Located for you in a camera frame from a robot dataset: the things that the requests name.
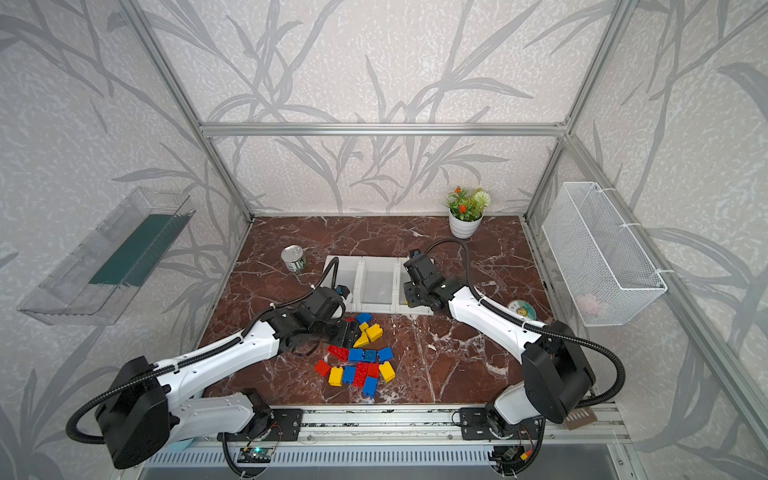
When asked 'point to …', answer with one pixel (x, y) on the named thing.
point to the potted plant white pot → (464, 229)
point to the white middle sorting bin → (377, 284)
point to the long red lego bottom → (361, 374)
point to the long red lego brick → (339, 352)
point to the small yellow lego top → (363, 326)
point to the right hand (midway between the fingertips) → (416, 278)
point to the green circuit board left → (255, 455)
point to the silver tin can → (293, 258)
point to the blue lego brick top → (364, 317)
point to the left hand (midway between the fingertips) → (355, 322)
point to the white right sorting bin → (402, 276)
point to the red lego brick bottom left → (322, 367)
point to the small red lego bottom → (373, 370)
